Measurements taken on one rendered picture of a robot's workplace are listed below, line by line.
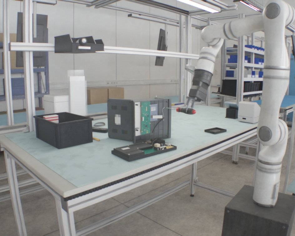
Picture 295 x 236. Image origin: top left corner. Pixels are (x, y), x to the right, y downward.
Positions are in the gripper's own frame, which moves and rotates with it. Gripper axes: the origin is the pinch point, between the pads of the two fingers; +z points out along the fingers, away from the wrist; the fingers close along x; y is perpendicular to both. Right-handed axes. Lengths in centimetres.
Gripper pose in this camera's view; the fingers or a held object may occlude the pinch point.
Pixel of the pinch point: (188, 113)
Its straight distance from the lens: 105.7
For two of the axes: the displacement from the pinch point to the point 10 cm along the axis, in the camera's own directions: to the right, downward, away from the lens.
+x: 6.9, 2.6, 6.7
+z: -2.8, 9.6, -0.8
